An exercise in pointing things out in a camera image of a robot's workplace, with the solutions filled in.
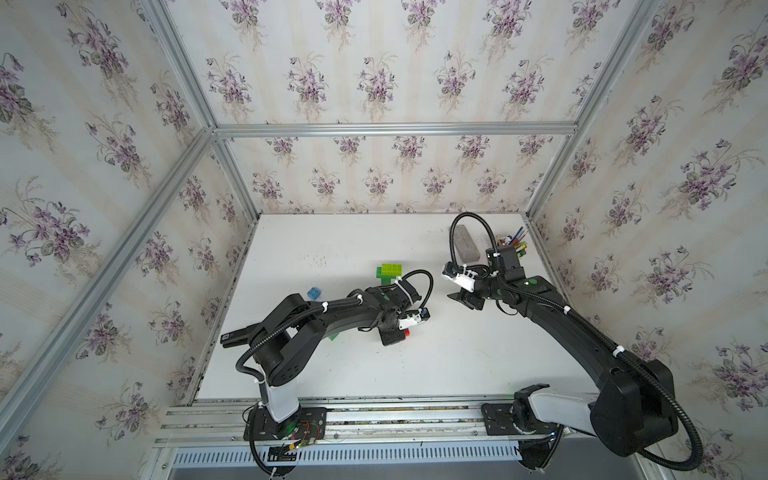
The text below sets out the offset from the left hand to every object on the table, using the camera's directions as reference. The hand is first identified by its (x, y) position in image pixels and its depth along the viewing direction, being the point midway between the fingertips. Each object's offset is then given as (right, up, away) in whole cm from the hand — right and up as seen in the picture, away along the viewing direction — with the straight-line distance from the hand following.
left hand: (395, 330), depth 89 cm
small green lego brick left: (-19, -2, -1) cm, 19 cm away
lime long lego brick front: (-1, +18, +1) cm, 18 cm away
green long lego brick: (-3, +15, +2) cm, 16 cm away
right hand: (+19, +15, -6) cm, 25 cm away
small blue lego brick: (-26, +10, +7) cm, 29 cm away
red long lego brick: (+4, -1, -1) cm, 4 cm away
